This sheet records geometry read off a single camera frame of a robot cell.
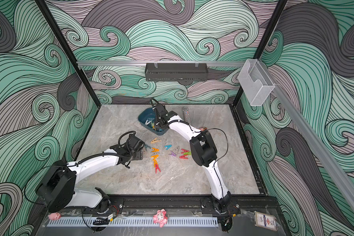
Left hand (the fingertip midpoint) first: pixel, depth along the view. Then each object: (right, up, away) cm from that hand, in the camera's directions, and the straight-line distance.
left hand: (136, 152), depth 88 cm
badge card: (+67, -28, -19) cm, 75 cm away
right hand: (+12, +16, +8) cm, 22 cm away
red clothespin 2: (+30, -1, +6) cm, 31 cm away
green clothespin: (+7, +16, +19) cm, 26 cm away
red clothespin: (+13, -9, -2) cm, 16 cm away
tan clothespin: (+10, +6, +10) cm, 15 cm away
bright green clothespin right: (+33, -2, +4) cm, 33 cm away
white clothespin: (+3, +17, +19) cm, 26 cm away
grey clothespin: (+25, 0, +7) cm, 26 cm away
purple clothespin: (+22, -2, +4) cm, 23 cm away
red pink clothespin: (+30, -4, +2) cm, 30 cm away
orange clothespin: (+11, 0, +7) cm, 13 cm away
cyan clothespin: (+19, +2, +7) cm, 21 cm away
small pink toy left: (-34, -26, -19) cm, 47 cm away
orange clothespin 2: (+11, -4, +3) cm, 12 cm away
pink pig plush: (+17, -26, -21) cm, 37 cm away
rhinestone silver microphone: (+33, +26, +25) cm, 49 cm away
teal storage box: (+2, +21, +23) cm, 31 cm away
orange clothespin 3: (+12, -7, 0) cm, 14 cm away
